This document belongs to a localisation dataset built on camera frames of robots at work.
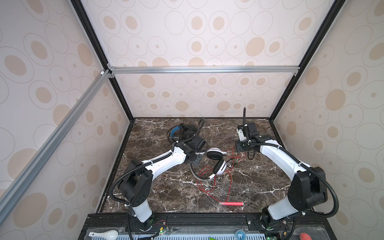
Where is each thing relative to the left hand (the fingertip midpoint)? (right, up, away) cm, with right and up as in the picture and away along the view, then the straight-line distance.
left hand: (199, 155), depth 87 cm
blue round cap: (+19, -35, -16) cm, 43 cm away
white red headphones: (+12, -5, -3) cm, 14 cm away
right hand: (+24, +6, +2) cm, 25 cm away
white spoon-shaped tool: (-42, -35, -16) cm, 57 cm away
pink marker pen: (+17, -25, -7) cm, 31 cm away
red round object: (+47, -34, -19) cm, 61 cm away
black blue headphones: (-11, +13, +16) cm, 24 cm away
